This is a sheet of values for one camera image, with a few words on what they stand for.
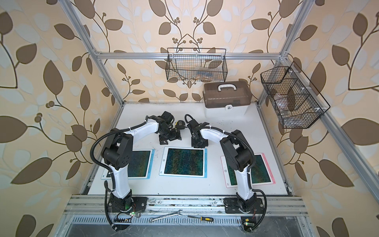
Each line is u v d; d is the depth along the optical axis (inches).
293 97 32.3
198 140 32.8
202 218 27.7
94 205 29.7
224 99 43.5
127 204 25.9
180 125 41.3
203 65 38.8
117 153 20.4
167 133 32.3
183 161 35.5
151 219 27.8
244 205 25.3
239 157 20.4
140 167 34.7
